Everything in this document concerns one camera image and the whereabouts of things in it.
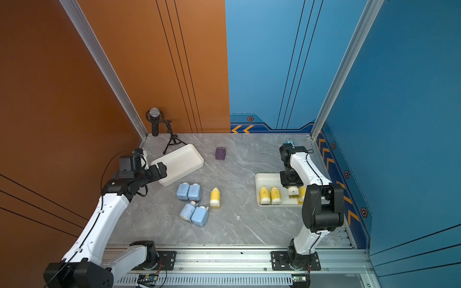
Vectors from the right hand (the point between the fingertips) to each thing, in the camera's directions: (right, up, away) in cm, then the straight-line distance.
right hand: (292, 185), depth 87 cm
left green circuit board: (-63, -35, -15) cm, 74 cm away
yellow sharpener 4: (-1, -2, -6) cm, 6 cm away
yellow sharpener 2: (-14, -4, -3) cm, 15 cm away
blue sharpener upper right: (-48, -3, -1) cm, 48 cm away
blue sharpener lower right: (-43, -12, -8) cm, 45 cm away
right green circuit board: (-3, -33, -17) cm, 37 cm away
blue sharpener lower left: (-49, -10, -8) cm, 51 cm away
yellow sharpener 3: (-9, -4, -3) cm, 10 cm away
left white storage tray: (-61, +9, +19) cm, 65 cm away
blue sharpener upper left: (-54, -2, 0) cm, 54 cm away
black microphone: (-72, +37, +10) cm, 81 cm away
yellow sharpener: (-37, -5, -4) cm, 38 cm away
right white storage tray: (-8, 0, +15) cm, 17 cm away
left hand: (-63, +10, -6) cm, 64 cm away
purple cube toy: (-37, +16, +19) cm, 44 cm away
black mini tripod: (-66, +24, +22) cm, 73 cm away
